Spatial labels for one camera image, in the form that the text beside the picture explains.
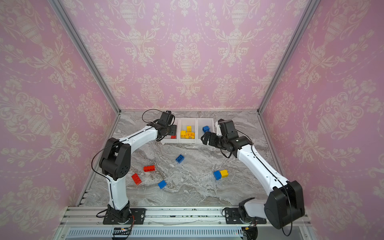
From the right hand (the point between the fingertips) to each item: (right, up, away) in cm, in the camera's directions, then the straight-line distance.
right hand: (208, 139), depth 82 cm
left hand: (-23, +5, +17) cm, 29 cm away
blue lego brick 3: (-26, -26, +4) cm, 37 cm away
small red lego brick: (-22, -1, +21) cm, 31 cm away
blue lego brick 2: (-17, -13, +13) cm, 25 cm away
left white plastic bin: (-26, -2, +17) cm, 31 cm away
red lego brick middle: (-35, -18, +8) cm, 40 cm away
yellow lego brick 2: (-16, +2, +21) cm, 27 cm away
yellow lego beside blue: (+10, -21, +6) cm, 24 cm away
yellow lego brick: (-12, +5, +24) cm, 27 cm away
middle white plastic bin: (-16, +10, +34) cm, 39 cm away
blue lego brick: (+1, +5, +25) cm, 26 cm away
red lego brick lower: (-41, -23, +4) cm, 47 cm away
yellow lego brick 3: (-11, +1, +21) cm, 23 cm away
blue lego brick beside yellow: (+6, -21, +5) cm, 23 cm away
